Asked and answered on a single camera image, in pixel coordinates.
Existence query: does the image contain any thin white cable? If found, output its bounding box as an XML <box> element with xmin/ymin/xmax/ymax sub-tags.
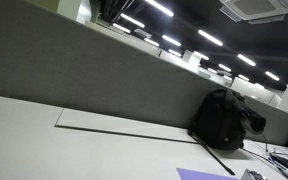
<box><xmin>259</xmin><ymin>132</ymin><xmax>288</xmax><ymax>159</ymax></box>

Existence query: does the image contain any black backpack with strap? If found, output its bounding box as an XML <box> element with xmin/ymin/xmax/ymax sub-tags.
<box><xmin>188</xmin><ymin>88</ymin><xmax>268</xmax><ymax>177</ymax></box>

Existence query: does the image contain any white ceiling air conditioner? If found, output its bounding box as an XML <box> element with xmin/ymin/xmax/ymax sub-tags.
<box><xmin>218</xmin><ymin>0</ymin><xmax>288</xmax><ymax>25</ymax></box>

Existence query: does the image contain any purple mat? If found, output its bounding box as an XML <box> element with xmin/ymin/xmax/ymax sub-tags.
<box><xmin>176</xmin><ymin>167</ymin><xmax>240</xmax><ymax>180</ymax></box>

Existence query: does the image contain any black computer mouse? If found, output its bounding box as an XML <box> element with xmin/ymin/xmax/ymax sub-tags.
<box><xmin>269</xmin><ymin>153</ymin><xmax>288</xmax><ymax>172</ymax></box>

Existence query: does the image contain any grey fabric desk partition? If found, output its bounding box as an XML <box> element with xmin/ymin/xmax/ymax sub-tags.
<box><xmin>0</xmin><ymin>0</ymin><xmax>288</xmax><ymax>147</ymax></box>

